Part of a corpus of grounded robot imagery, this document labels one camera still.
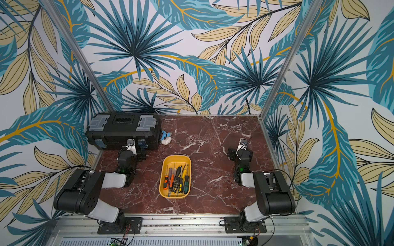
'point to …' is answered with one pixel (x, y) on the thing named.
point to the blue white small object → (165, 138)
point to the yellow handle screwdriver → (184, 173)
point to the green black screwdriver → (186, 184)
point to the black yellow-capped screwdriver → (178, 171)
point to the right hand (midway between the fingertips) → (240, 146)
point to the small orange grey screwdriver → (165, 183)
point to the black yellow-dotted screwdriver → (177, 182)
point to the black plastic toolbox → (111, 131)
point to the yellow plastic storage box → (174, 161)
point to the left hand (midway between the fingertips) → (134, 148)
